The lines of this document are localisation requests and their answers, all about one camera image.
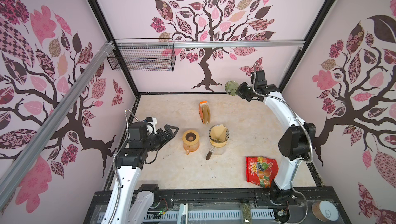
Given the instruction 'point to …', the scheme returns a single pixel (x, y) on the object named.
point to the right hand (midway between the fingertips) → (236, 88)
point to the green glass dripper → (231, 87)
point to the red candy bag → (261, 171)
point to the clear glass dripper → (217, 140)
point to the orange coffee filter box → (204, 112)
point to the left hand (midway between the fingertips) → (174, 135)
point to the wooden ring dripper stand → (193, 142)
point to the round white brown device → (325, 211)
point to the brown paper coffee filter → (218, 132)
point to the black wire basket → (145, 54)
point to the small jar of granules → (246, 213)
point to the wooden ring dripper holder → (218, 145)
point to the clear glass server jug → (217, 151)
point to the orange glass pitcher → (188, 148)
